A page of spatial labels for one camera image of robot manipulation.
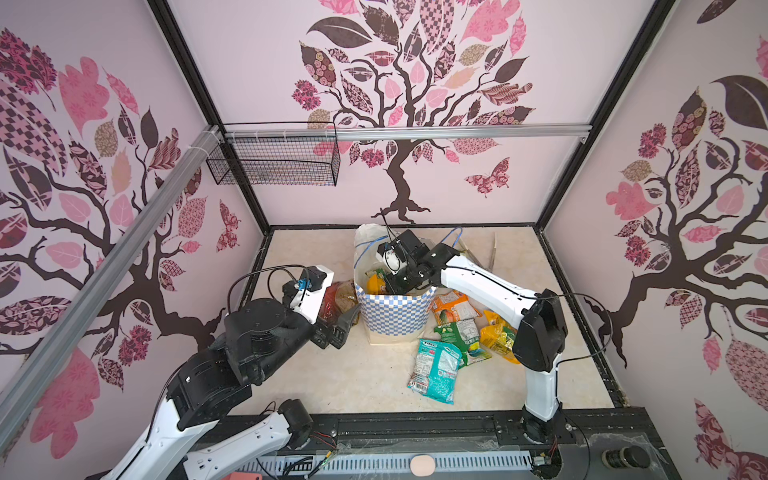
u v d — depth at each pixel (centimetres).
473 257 110
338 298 93
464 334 87
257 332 36
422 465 69
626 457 63
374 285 83
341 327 49
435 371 80
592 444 72
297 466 72
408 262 64
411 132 95
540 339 49
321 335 48
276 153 95
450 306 92
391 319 74
